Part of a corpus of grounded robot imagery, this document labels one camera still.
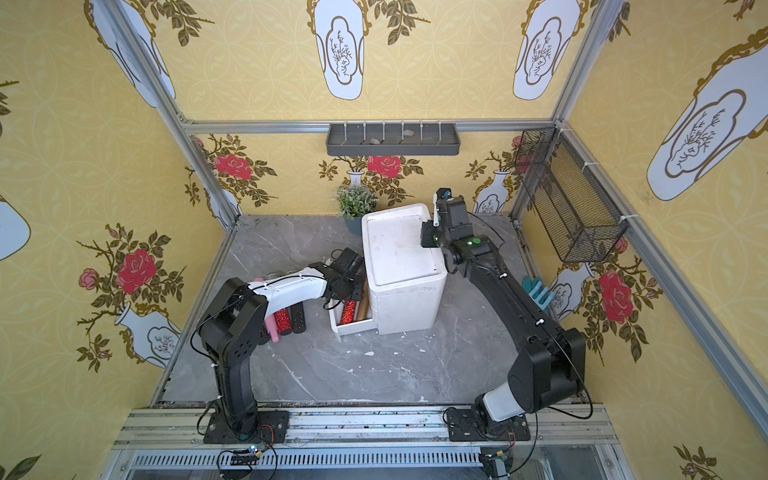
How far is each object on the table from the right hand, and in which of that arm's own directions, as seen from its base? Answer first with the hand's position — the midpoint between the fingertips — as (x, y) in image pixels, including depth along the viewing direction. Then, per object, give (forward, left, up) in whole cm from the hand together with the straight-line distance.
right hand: (421, 231), depth 84 cm
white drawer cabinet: (-17, +3, 0) cm, 17 cm away
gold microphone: (-14, +16, -22) cm, 31 cm away
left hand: (-7, +20, -22) cm, 31 cm away
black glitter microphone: (-18, +36, -21) cm, 45 cm away
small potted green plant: (+19, +22, -8) cm, 30 cm away
